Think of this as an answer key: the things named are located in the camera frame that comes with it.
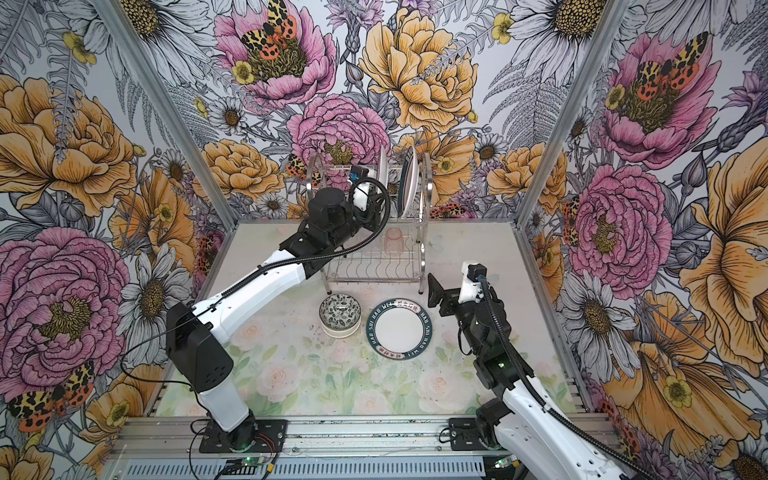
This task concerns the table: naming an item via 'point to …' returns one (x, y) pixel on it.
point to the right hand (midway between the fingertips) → (445, 281)
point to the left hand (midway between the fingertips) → (382, 201)
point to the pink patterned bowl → (340, 311)
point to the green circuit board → (253, 460)
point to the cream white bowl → (341, 333)
